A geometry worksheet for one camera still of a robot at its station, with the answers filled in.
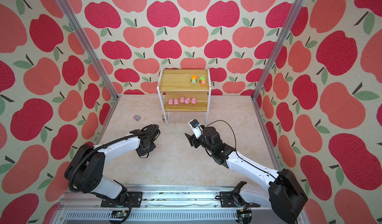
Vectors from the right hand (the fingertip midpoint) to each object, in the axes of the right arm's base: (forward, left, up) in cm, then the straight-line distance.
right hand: (194, 129), depth 80 cm
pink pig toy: (+20, +17, -1) cm, 26 cm away
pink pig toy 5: (+21, +2, 0) cm, 21 cm away
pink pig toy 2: (+20, +13, 0) cm, 24 cm away
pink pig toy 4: (+21, +6, 0) cm, 22 cm away
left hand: (-7, +26, -17) cm, 31 cm away
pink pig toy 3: (+22, +10, 0) cm, 24 cm away
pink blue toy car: (+15, +42, -15) cm, 48 cm away
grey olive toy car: (+18, +24, -17) cm, 35 cm away
